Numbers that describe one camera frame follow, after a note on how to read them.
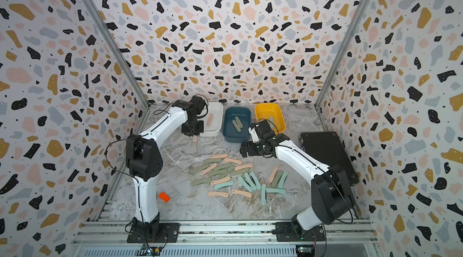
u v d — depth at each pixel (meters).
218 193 0.84
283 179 0.89
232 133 1.09
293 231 0.69
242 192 0.85
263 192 0.85
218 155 0.98
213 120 1.10
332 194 0.43
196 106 0.75
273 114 1.17
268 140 0.63
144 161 0.53
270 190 0.86
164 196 0.82
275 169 0.92
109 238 0.74
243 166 0.93
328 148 0.97
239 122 1.13
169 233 0.74
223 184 0.87
